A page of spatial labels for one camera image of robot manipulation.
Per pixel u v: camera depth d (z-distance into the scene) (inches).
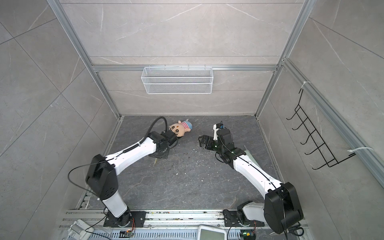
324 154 24.6
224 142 24.6
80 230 27.0
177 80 39.9
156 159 32.0
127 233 27.5
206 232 26.1
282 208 16.4
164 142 24.4
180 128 40.6
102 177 17.7
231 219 28.7
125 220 25.6
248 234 27.6
